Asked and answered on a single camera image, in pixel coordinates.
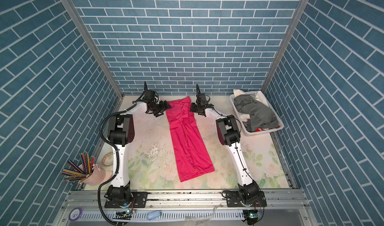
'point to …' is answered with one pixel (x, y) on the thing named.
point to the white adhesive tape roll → (108, 159)
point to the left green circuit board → (123, 215)
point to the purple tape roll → (81, 211)
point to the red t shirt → (258, 129)
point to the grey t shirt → (261, 116)
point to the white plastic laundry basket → (251, 95)
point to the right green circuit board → (250, 215)
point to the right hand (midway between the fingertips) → (191, 105)
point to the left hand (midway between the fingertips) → (168, 108)
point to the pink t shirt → (192, 157)
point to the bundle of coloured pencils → (74, 174)
